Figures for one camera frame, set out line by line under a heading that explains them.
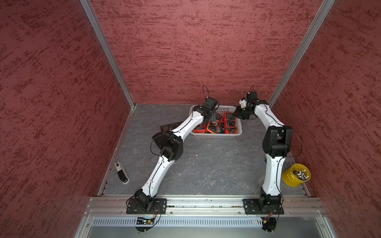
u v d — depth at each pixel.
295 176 0.73
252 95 0.83
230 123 0.97
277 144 0.59
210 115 0.90
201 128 0.95
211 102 0.79
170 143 0.65
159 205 0.74
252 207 0.74
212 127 0.97
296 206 0.76
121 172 0.81
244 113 0.89
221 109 0.85
